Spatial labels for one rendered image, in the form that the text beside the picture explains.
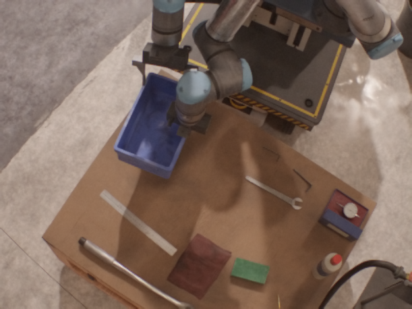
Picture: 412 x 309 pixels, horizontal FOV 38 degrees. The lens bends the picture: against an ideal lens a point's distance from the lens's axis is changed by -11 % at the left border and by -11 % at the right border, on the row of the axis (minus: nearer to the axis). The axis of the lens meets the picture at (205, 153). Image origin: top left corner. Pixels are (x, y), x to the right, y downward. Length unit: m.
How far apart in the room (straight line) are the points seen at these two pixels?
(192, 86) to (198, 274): 0.72
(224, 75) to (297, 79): 0.92
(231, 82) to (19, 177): 1.34
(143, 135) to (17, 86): 1.04
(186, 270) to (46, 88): 1.23
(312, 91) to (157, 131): 0.78
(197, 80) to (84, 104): 1.23
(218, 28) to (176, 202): 0.73
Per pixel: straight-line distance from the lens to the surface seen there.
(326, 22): 2.19
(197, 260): 2.22
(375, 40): 1.95
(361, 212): 2.40
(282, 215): 2.32
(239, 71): 1.83
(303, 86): 2.70
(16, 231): 2.81
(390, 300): 2.88
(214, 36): 1.85
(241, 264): 2.23
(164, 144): 2.19
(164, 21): 1.79
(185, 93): 1.78
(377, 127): 3.09
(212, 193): 2.31
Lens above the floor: 2.66
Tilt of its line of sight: 69 degrees down
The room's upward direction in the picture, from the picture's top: 13 degrees clockwise
